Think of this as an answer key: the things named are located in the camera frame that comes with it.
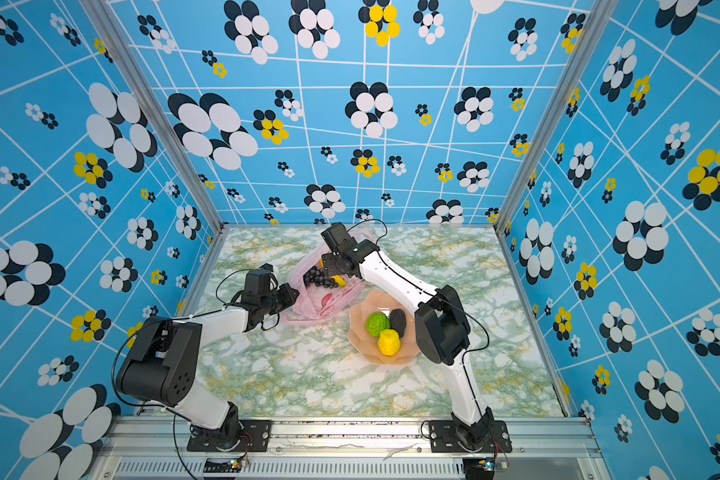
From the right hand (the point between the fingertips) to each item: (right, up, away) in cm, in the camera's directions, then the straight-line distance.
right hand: (338, 261), depth 92 cm
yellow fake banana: (-1, -7, +9) cm, 11 cm away
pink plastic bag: (-8, -14, +2) cm, 17 cm away
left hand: (-12, -9, +3) cm, 16 cm away
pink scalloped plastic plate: (+9, -25, -7) cm, 27 cm away
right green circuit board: (+39, -48, -22) cm, 65 cm away
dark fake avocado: (+18, -18, -3) cm, 26 cm away
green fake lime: (+12, -18, -6) cm, 22 cm away
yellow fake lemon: (+15, -22, -10) cm, 29 cm away
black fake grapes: (-8, -6, +7) cm, 12 cm away
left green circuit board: (-26, -49, -21) cm, 59 cm away
